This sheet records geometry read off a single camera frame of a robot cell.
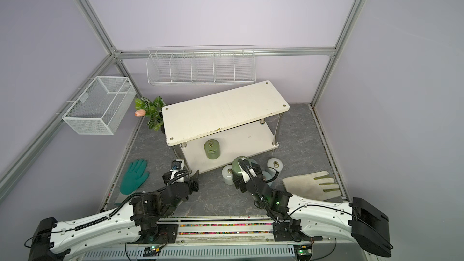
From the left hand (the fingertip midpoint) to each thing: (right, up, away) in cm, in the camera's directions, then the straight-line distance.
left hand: (189, 172), depth 77 cm
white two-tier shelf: (+24, +22, -8) cm, 34 cm away
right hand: (+23, +3, 0) cm, 23 cm away
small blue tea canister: (+32, +2, -12) cm, 35 cm away
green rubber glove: (-32, -6, +13) cm, 35 cm away
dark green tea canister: (+9, +9, +7) cm, 15 cm away
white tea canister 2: (+38, +1, +7) cm, 39 cm away
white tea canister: (+16, -3, +5) cm, 17 cm away
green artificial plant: (-18, +27, +5) cm, 33 cm away
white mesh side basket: (-44, +28, +7) cm, 53 cm away
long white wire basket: (+17, +56, +28) cm, 65 cm away
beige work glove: (+54, -9, +9) cm, 55 cm away
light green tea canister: (+21, +3, -7) cm, 22 cm away
